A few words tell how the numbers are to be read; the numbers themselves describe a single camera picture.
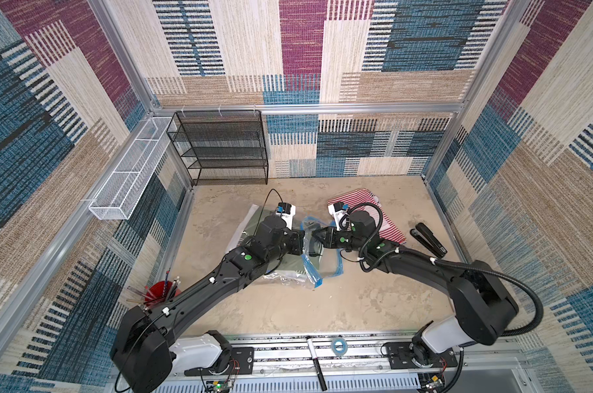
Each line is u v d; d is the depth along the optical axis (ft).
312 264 2.48
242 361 2.40
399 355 2.42
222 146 3.58
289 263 2.69
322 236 2.65
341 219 2.49
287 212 2.21
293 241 2.22
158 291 2.51
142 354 1.27
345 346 2.52
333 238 2.41
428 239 3.11
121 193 2.34
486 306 1.43
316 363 2.39
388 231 3.34
